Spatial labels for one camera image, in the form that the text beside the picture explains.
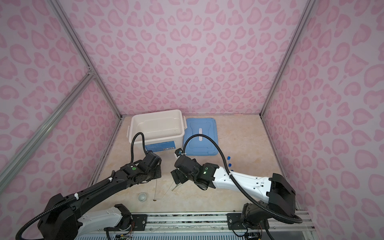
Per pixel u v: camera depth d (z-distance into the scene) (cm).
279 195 40
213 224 74
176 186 85
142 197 81
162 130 109
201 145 102
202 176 53
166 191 84
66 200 42
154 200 76
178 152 66
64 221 38
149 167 64
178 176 66
